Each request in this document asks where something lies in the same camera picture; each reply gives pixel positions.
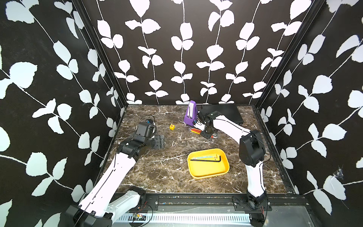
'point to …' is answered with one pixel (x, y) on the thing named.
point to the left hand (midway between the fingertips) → (158, 137)
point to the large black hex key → (219, 161)
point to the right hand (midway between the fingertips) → (206, 131)
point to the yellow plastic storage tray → (207, 163)
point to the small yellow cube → (172, 126)
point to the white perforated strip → (188, 218)
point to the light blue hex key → (203, 157)
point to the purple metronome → (191, 114)
